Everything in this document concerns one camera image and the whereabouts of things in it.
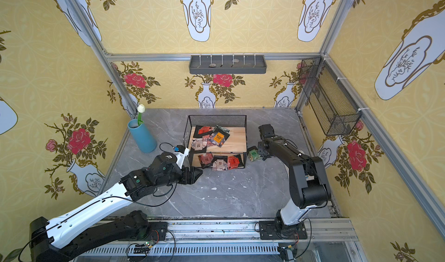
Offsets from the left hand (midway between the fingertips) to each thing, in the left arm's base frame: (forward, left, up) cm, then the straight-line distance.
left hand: (196, 172), depth 74 cm
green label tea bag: (+16, -29, -16) cm, 37 cm away
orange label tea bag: (+17, -9, 0) cm, 19 cm away
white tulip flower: (+27, +26, +12) cm, 40 cm away
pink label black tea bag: (+15, 0, 0) cm, 15 cm away
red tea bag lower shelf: (+12, -17, -14) cm, 25 cm away
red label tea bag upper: (+22, 0, 0) cm, 22 cm away
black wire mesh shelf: (+24, -18, 0) cm, 30 cm away
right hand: (+18, -34, -11) cm, 40 cm away
